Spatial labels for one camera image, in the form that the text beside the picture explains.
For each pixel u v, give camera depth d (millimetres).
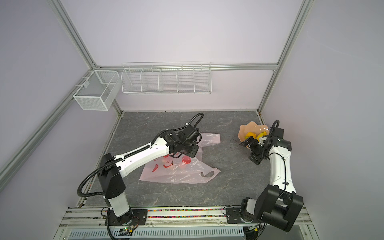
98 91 944
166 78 985
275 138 566
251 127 1058
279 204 439
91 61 896
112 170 441
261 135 1021
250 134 1002
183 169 788
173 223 725
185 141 611
